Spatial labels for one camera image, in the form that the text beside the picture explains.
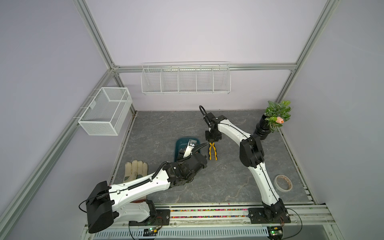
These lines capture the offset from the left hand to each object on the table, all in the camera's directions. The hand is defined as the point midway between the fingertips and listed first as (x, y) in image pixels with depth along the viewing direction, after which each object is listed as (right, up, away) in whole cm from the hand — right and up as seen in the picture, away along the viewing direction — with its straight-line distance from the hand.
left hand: (189, 152), depth 77 cm
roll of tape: (+53, -19, +8) cm, 57 cm away
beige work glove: (-34, -13, +12) cm, 38 cm away
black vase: (+47, +12, +20) cm, 53 cm away
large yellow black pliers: (+15, +1, +22) cm, 26 cm away
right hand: (+13, +5, +25) cm, 29 cm away
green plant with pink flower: (+50, +21, +8) cm, 55 cm away
